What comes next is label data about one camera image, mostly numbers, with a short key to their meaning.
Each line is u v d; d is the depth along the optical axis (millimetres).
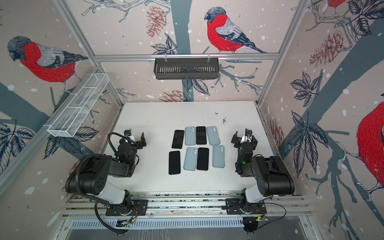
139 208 730
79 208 748
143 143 852
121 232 681
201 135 1007
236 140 815
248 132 756
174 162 899
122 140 821
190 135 1012
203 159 905
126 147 703
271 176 450
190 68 1039
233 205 735
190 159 904
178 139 987
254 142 831
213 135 1007
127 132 773
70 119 725
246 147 661
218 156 925
